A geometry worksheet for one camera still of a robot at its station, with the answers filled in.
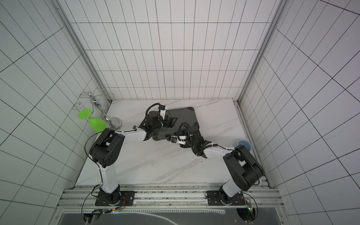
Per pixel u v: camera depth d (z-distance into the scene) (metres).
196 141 0.69
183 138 0.78
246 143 0.87
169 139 0.92
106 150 0.51
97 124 0.82
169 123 0.86
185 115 1.02
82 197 0.74
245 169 0.44
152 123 0.75
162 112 0.85
